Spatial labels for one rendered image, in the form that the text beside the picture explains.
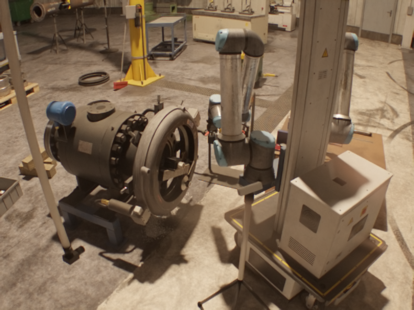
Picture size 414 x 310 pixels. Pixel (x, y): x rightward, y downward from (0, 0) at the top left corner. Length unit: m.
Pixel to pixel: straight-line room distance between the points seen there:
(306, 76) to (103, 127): 1.37
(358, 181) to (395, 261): 1.05
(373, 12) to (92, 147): 10.98
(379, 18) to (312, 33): 10.62
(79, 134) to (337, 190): 1.72
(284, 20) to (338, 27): 9.60
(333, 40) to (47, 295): 2.35
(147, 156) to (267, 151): 0.69
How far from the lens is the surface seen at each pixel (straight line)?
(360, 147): 3.06
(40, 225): 2.97
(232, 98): 1.71
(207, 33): 8.68
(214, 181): 3.13
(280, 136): 2.84
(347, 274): 2.06
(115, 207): 2.21
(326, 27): 1.72
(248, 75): 1.85
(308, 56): 1.64
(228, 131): 1.75
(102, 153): 2.26
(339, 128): 2.17
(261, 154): 1.82
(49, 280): 2.51
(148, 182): 2.01
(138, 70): 5.83
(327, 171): 1.88
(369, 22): 12.25
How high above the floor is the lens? 1.83
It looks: 31 degrees down
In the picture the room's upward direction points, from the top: straight up
